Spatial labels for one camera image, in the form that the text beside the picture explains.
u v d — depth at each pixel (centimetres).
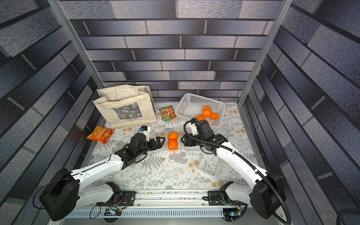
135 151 64
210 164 85
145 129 75
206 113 101
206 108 107
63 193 41
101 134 96
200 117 102
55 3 68
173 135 93
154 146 74
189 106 118
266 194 39
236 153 49
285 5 69
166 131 100
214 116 103
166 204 73
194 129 72
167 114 110
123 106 87
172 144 88
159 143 74
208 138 60
